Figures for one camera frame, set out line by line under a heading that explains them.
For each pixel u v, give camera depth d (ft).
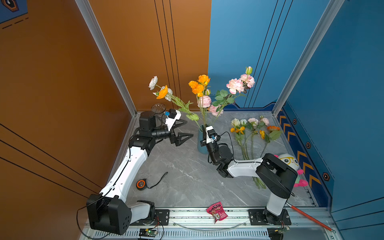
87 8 2.29
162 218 2.42
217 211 2.44
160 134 2.02
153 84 2.16
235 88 2.08
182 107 2.44
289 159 2.79
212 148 2.30
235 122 3.57
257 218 2.37
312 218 2.38
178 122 2.37
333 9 2.29
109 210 1.28
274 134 3.36
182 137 2.01
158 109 3.19
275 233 2.28
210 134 2.10
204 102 2.43
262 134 3.40
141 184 2.65
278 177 1.56
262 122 3.58
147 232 2.32
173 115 1.94
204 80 2.55
